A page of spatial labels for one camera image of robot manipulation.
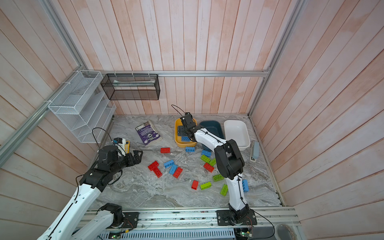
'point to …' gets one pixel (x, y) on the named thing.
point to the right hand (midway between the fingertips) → (184, 129)
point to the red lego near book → (165, 150)
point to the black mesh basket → (131, 86)
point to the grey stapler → (255, 151)
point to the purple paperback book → (148, 133)
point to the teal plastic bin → (214, 127)
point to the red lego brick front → (195, 184)
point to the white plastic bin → (237, 130)
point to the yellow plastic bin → (178, 139)
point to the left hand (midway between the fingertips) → (136, 156)
